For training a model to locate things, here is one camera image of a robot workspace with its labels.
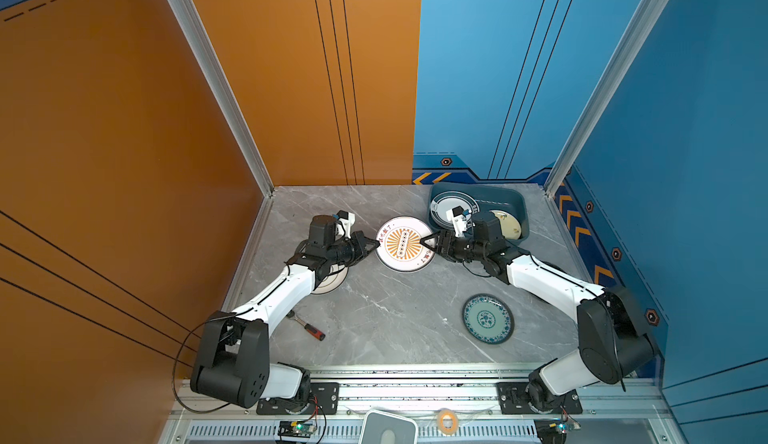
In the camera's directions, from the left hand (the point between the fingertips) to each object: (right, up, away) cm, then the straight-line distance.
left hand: (381, 241), depth 83 cm
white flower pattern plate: (-16, -14, +11) cm, 24 cm away
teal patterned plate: (+31, -23, +4) cm, 39 cm away
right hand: (+12, -1, 0) cm, 12 cm away
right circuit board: (+44, -43, -13) cm, 62 cm away
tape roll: (+16, -40, -12) cm, 45 cm away
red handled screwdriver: (-20, -26, +1) cm, 32 cm away
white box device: (+2, -40, -17) cm, 44 cm away
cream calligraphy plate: (+45, +3, +22) cm, 51 cm away
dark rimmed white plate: (+24, +13, +30) cm, 41 cm away
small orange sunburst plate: (+5, -2, 0) cm, 6 cm away
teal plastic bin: (+42, +14, +33) cm, 55 cm away
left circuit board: (-20, -44, -12) cm, 50 cm away
